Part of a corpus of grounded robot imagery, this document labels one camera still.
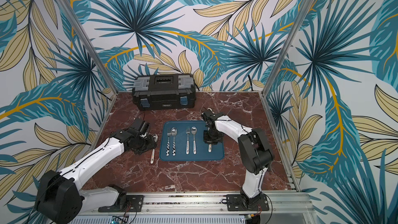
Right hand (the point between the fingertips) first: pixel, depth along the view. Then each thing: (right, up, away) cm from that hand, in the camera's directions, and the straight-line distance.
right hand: (210, 142), depth 91 cm
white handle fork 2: (0, -2, -3) cm, 3 cm away
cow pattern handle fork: (-24, -3, -1) cm, 25 cm away
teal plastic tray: (-16, +1, +2) cm, 16 cm away
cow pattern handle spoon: (-22, +5, +5) cm, 23 cm away
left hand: (-31, -1, -9) cm, 32 cm away
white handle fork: (-13, -2, +1) cm, 13 cm away
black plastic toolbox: (-25, +31, +7) cm, 40 cm away
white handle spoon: (-10, +5, +7) cm, 13 cm away
